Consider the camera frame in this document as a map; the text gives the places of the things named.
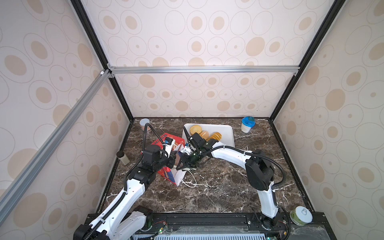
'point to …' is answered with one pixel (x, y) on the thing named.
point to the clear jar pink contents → (142, 122)
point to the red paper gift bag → (172, 175)
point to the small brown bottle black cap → (122, 156)
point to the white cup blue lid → (247, 123)
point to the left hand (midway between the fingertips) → (179, 150)
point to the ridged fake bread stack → (216, 135)
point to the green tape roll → (301, 216)
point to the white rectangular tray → (227, 138)
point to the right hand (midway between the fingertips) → (179, 169)
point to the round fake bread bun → (195, 129)
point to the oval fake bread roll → (204, 134)
